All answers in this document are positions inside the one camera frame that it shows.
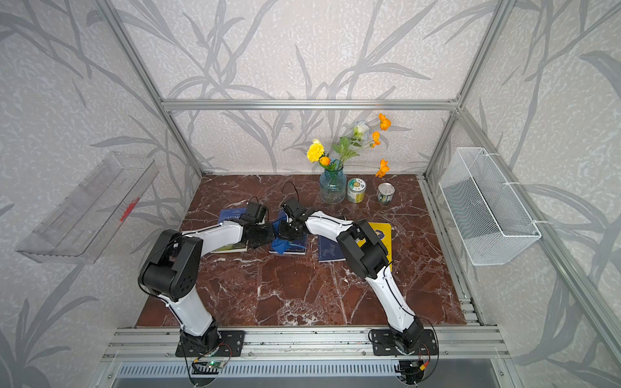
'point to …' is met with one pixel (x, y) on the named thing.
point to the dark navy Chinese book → (329, 250)
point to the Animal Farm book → (231, 213)
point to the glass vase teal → (333, 187)
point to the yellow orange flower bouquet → (345, 149)
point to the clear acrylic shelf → (79, 228)
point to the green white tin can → (356, 190)
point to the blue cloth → (280, 246)
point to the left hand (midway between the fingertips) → (276, 236)
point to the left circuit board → (214, 364)
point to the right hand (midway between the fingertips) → (278, 237)
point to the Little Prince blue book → (297, 246)
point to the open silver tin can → (385, 192)
